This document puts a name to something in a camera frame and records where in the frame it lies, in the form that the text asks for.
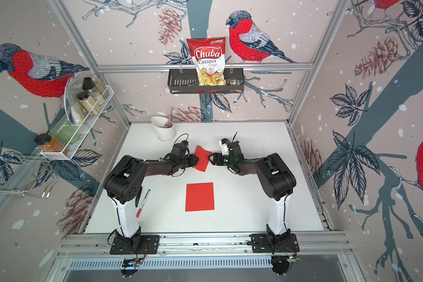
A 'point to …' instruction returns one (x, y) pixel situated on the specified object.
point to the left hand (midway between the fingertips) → (200, 156)
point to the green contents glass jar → (64, 131)
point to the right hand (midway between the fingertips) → (211, 156)
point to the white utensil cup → (165, 130)
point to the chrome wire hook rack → (49, 188)
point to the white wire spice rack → (65, 144)
